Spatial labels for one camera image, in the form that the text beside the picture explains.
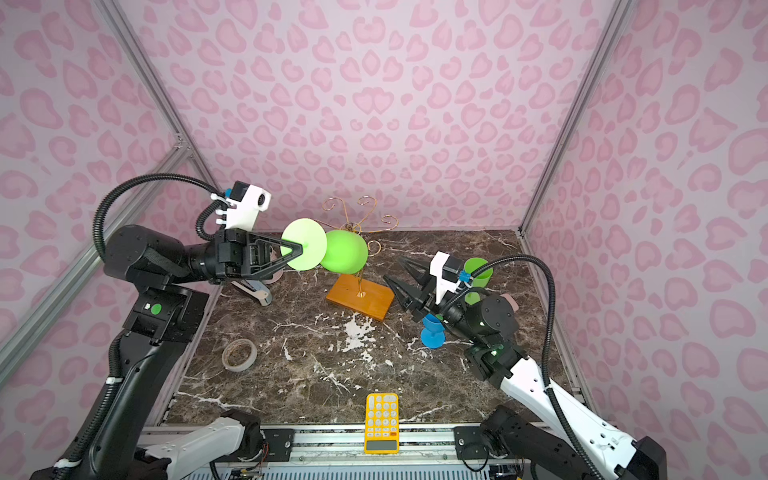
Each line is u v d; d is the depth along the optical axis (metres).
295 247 0.43
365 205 1.14
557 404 0.44
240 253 0.42
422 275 0.57
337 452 0.72
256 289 1.00
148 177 0.42
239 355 0.88
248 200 0.43
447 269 0.46
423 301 0.50
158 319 0.40
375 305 0.97
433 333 0.91
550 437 0.55
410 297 0.51
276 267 0.43
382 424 0.75
